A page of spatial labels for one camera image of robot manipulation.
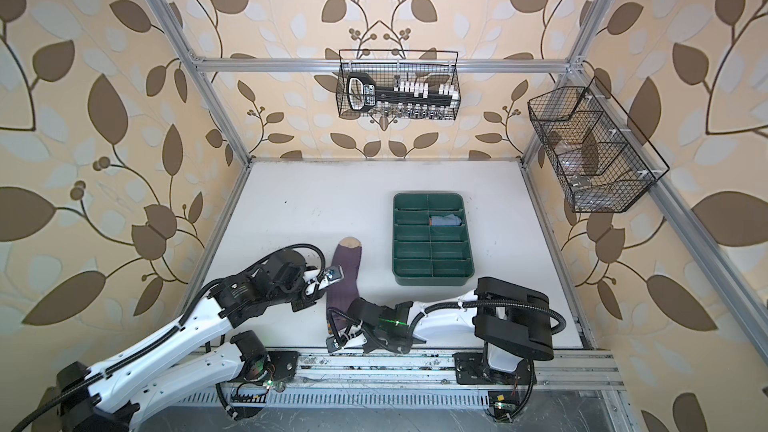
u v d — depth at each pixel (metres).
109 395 0.40
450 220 0.96
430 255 0.93
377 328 0.61
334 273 0.65
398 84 0.81
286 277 0.59
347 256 0.94
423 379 0.74
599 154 0.75
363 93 0.84
